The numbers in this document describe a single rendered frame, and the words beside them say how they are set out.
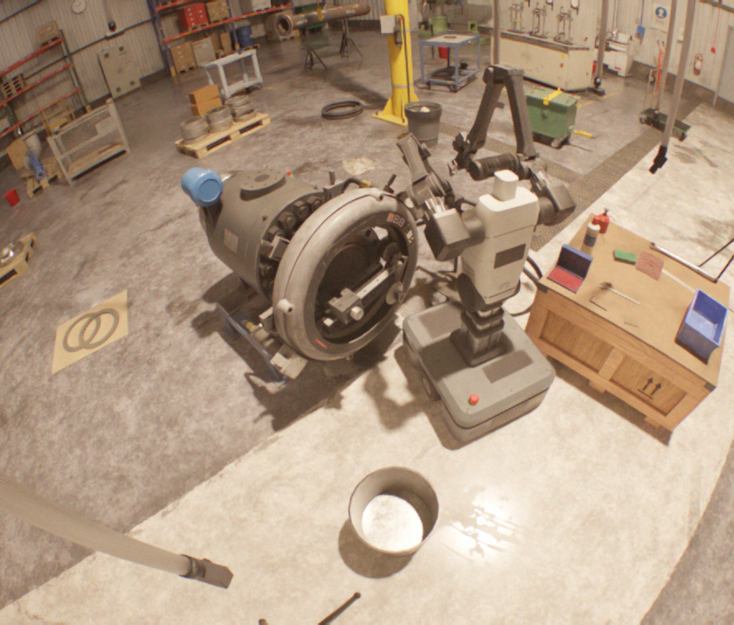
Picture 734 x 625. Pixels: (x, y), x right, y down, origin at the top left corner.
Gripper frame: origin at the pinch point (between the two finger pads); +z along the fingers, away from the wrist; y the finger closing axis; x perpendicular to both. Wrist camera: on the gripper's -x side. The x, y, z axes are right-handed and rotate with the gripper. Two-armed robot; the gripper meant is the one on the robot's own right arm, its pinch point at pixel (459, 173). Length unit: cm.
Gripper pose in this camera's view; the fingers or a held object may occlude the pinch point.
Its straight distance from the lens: 194.7
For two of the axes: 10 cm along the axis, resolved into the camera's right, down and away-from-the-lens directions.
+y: -9.3, 3.3, -1.7
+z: -0.9, 2.5, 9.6
